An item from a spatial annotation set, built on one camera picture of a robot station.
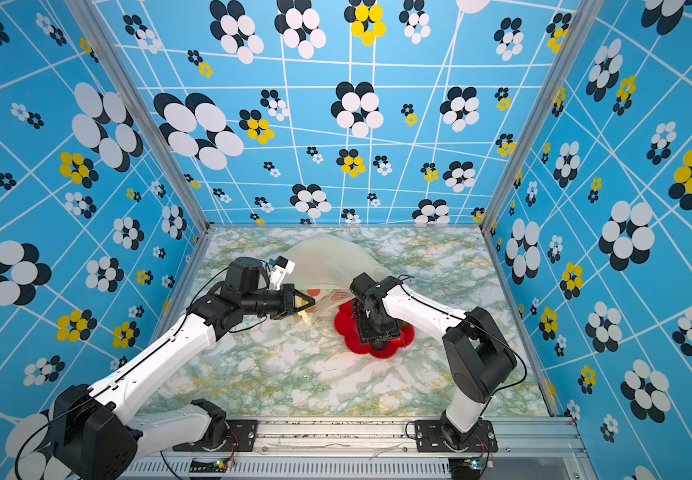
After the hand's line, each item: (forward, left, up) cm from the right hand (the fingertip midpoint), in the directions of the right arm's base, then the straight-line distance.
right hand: (375, 339), depth 86 cm
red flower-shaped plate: (+5, +9, -2) cm, 10 cm away
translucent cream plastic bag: (+24, +17, +3) cm, 29 cm away
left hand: (+1, +15, +19) cm, 24 cm away
